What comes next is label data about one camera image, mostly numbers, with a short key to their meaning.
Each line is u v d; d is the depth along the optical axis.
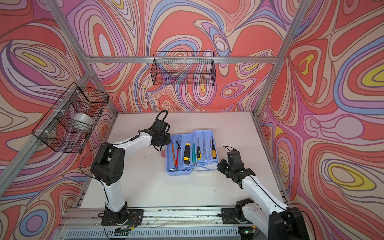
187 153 0.88
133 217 0.73
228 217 0.73
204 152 0.84
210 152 0.84
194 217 0.75
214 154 0.83
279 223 0.41
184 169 0.83
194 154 0.85
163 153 0.90
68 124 0.70
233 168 0.65
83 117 0.74
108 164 0.50
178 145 0.99
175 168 0.90
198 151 0.84
